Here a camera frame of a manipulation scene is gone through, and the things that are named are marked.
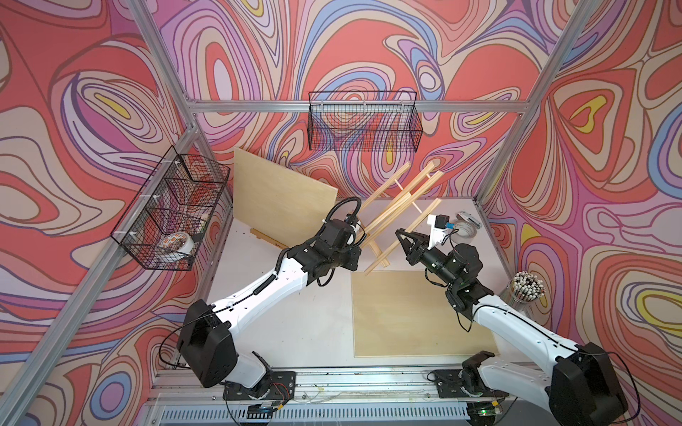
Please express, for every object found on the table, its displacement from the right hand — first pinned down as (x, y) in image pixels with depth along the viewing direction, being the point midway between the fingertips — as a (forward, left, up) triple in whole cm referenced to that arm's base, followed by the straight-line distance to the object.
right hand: (396, 237), depth 74 cm
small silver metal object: (+27, -39, -25) cm, 53 cm away
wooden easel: (+4, +1, +7) cm, 8 cm away
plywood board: (-11, -4, -28) cm, 30 cm away
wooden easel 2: (+18, +46, -20) cm, 54 cm away
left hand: (0, +10, -6) cm, 12 cm away
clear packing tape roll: (+20, -34, -26) cm, 47 cm away
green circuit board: (-37, +40, -26) cm, 60 cm away
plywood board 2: (+20, +37, -4) cm, 43 cm away
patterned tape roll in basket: (-1, +61, +3) cm, 61 cm away
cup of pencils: (-13, -35, -9) cm, 39 cm away
